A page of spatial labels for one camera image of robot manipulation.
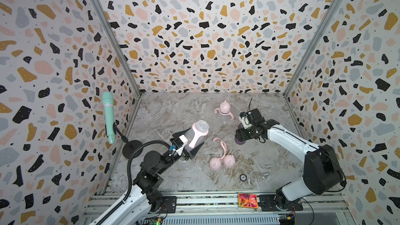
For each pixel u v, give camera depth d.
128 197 0.50
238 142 0.95
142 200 0.52
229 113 0.95
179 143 0.53
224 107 0.92
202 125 0.59
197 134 0.57
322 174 0.44
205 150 0.90
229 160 0.83
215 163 0.83
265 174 0.80
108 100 0.69
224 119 1.02
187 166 0.83
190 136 0.61
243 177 0.82
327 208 0.77
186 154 0.61
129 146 0.90
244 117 0.81
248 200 0.74
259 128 0.65
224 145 0.93
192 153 0.60
